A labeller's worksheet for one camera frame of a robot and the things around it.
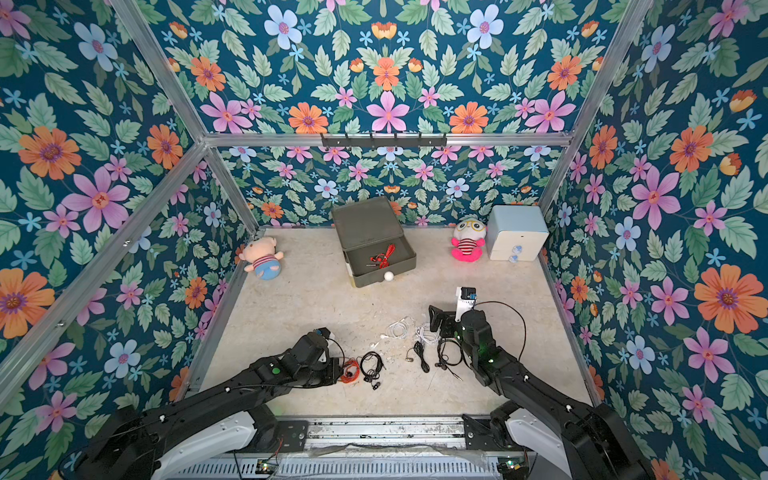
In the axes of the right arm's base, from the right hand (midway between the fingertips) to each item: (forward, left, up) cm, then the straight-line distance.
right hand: (444, 306), depth 84 cm
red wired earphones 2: (-17, +27, -12) cm, 34 cm away
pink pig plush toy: (+19, +61, -3) cm, 64 cm away
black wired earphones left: (-16, +20, -12) cm, 28 cm away
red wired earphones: (+14, +18, +4) cm, 24 cm away
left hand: (-16, +26, -10) cm, 32 cm away
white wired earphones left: (-2, +14, -12) cm, 18 cm away
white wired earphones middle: (-4, +4, -10) cm, 12 cm away
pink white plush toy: (+32, -11, -5) cm, 34 cm away
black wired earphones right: (-13, 0, -11) cm, 17 cm away
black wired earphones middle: (-8, +7, -12) cm, 16 cm away
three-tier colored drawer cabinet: (+43, +29, -7) cm, 52 cm away
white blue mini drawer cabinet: (+27, -25, +3) cm, 37 cm away
